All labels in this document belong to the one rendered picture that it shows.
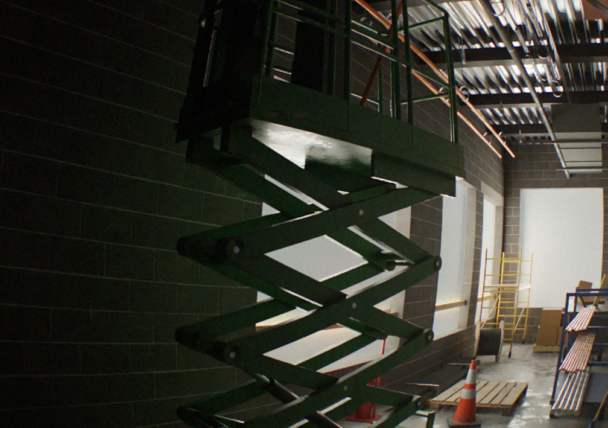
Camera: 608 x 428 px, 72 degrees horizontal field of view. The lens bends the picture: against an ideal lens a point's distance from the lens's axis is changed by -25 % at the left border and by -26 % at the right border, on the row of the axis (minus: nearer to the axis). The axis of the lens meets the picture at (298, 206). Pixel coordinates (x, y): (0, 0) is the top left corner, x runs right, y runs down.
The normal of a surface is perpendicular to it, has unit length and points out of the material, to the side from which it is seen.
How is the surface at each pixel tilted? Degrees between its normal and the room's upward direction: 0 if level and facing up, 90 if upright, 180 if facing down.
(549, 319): 90
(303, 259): 90
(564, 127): 90
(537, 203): 90
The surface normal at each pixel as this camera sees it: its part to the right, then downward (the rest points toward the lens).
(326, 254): 0.81, -0.01
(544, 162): -0.58, -0.13
